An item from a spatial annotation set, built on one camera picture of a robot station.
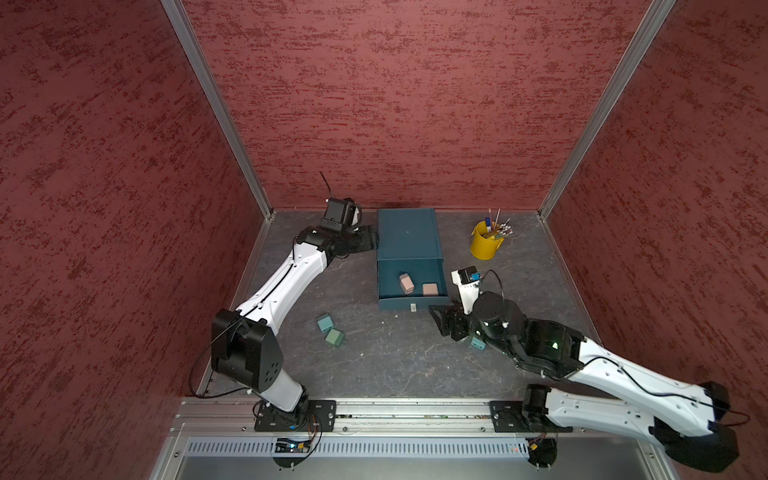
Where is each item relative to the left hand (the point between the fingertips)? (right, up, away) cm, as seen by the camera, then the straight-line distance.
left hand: (367, 245), depth 84 cm
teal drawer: (+7, -14, -5) cm, 16 cm away
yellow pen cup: (+39, +1, +16) cm, 43 cm away
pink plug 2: (+18, -12, -4) cm, 22 cm away
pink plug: (+11, -10, -5) cm, 16 cm away
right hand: (+19, -16, -15) cm, 29 cm away
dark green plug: (-10, -27, +2) cm, 29 cm away
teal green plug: (-14, -24, +6) cm, 28 cm away
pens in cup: (+44, +5, +20) cm, 48 cm away
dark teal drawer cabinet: (+12, +3, +1) cm, 13 cm away
